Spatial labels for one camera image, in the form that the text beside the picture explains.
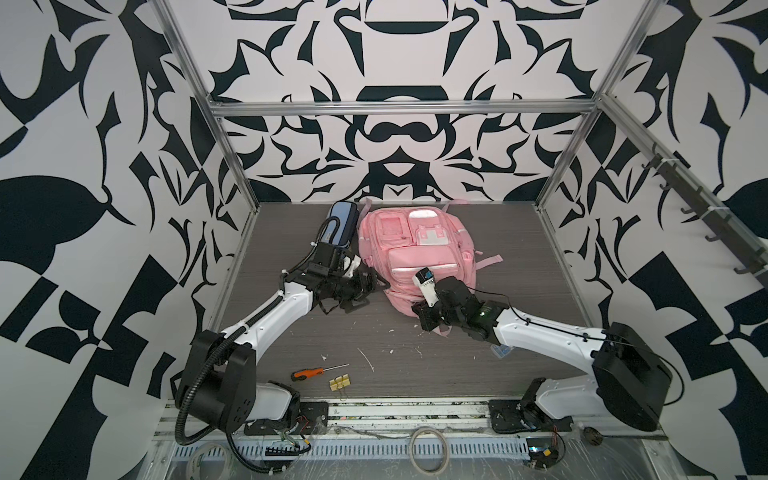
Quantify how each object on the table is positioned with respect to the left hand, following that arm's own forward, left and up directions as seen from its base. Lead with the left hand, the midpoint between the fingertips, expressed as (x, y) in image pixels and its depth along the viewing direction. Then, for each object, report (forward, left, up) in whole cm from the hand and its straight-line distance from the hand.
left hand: (383, 289), depth 81 cm
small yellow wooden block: (-20, +12, -13) cm, 26 cm away
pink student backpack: (+21, -4, -7) cm, 22 cm away
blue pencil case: (+29, +12, -9) cm, 33 cm away
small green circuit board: (-35, -36, -16) cm, 53 cm away
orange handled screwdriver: (-17, +22, -13) cm, 31 cm away
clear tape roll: (-36, -13, -13) cm, 40 cm away
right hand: (-3, -8, -5) cm, 10 cm away
